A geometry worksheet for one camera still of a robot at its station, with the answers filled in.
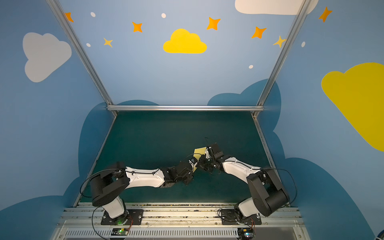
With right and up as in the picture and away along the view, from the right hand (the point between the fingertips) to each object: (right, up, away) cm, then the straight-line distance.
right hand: (195, 164), depth 87 cm
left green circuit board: (-37, -29, -16) cm, 50 cm away
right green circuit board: (+24, -30, -16) cm, 42 cm away
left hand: (-1, -6, 0) cm, 6 cm away
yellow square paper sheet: (+3, +6, +10) cm, 12 cm away
